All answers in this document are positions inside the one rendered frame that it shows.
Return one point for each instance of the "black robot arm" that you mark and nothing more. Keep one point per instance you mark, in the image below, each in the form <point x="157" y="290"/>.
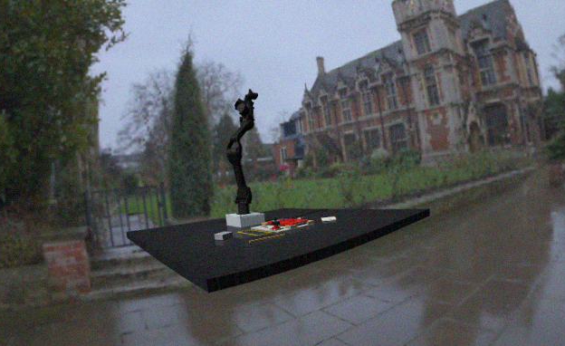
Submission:
<point x="234" y="155"/>

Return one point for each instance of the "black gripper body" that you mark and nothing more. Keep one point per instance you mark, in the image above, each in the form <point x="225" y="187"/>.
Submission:
<point x="251" y="96"/>

